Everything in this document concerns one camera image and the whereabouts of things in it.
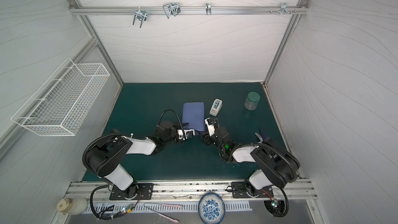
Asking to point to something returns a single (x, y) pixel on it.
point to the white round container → (72, 206)
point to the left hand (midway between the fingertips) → (189, 123)
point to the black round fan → (276, 207)
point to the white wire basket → (61, 102)
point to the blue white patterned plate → (211, 208)
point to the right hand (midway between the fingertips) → (206, 125)
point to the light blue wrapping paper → (193, 113)
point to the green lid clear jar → (252, 100)
